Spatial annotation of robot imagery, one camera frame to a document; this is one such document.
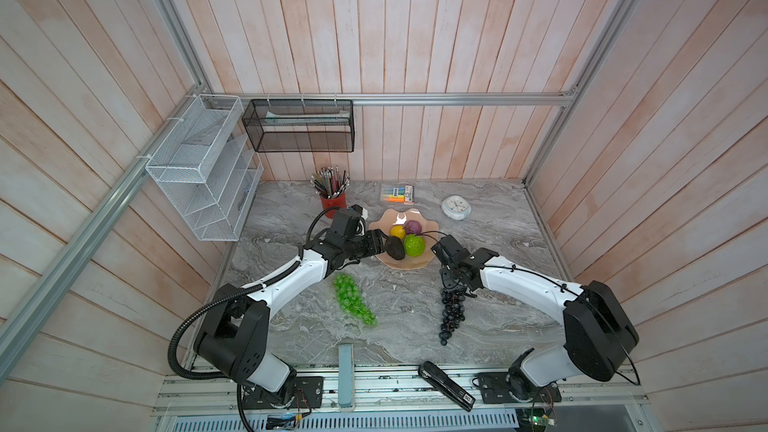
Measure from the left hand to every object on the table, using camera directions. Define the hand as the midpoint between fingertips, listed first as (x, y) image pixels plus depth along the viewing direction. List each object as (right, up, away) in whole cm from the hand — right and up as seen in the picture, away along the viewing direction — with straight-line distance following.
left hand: (384, 247), depth 85 cm
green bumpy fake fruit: (+10, -1, +10) cm, 14 cm away
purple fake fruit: (+10, +5, +14) cm, 18 cm away
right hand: (+22, -9, +4) cm, 24 cm away
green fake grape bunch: (-10, -15, +1) cm, 18 cm away
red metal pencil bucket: (-15, +14, +16) cm, 26 cm away
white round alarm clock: (+28, +12, +25) cm, 39 cm away
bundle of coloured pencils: (-19, +20, +16) cm, 32 cm away
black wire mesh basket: (-29, +41, +19) cm, 54 cm away
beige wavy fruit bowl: (+2, +8, +19) cm, 21 cm away
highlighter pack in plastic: (+6, +17, +30) cm, 35 cm away
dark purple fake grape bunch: (+20, -17, +1) cm, 26 cm away
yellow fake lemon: (+5, +4, +14) cm, 15 cm away
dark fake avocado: (+4, -2, +11) cm, 12 cm away
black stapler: (+15, -32, -13) cm, 38 cm away
